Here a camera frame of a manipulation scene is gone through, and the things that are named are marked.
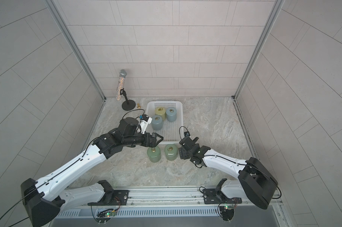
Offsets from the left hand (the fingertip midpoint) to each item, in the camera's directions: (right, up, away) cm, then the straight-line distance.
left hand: (160, 137), depth 71 cm
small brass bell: (-22, +16, +40) cm, 48 cm away
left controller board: (-24, -37, -5) cm, 44 cm away
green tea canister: (-4, -11, +8) cm, 15 cm away
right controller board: (+33, -36, -2) cm, 50 cm away
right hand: (+14, -11, +16) cm, 24 cm away
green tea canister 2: (+5, -10, +8) cm, 14 cm away
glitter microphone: (-27, +37, +20) cm, 50 cm away
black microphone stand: (-30, +17, +39) cm, 52 cm away
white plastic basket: (+8, +3, +29) cm, 30 cm away
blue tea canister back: (+4, +11, +27) cm, 29 cm away
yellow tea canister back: (-3, +13, +26) cm, 29 cm away
